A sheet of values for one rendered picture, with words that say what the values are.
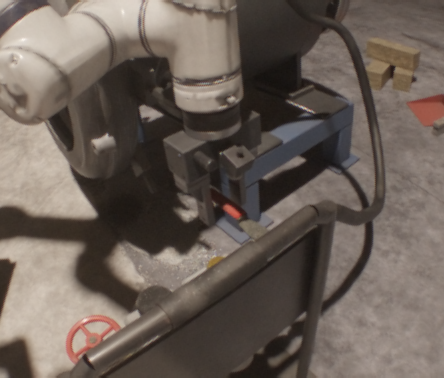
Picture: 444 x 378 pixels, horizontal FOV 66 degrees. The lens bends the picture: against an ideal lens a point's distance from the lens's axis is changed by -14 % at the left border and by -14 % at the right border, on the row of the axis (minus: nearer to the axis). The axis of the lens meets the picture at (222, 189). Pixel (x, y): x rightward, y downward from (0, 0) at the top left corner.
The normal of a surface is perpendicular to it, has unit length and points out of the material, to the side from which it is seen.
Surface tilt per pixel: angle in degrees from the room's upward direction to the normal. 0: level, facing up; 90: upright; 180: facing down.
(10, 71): 89
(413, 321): 0
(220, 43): 90
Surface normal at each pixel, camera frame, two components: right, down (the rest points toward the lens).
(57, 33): 0.73, -0.30
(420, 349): -0.10, -0.77
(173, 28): -0.33, 0.61
